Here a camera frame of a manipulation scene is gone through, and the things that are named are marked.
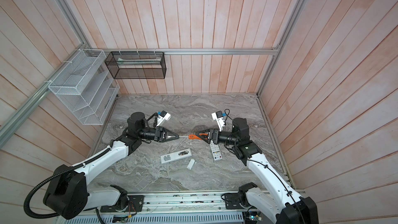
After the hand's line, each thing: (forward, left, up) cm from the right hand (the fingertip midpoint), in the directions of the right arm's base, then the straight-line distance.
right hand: (200, 134), depth 70 cm
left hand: (-3, +11, 0) cm, 11 cm away
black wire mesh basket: (+53, +44, +1) cm, 69 cm away
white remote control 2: (+2, -10, -23) cm, 25 cm away
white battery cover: (-5, +5, -24) cm, 26 cm away
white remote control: (-1, +14, -23) cm, 27 cm away
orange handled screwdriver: (-2, +3, +1) cm, 4 cm away
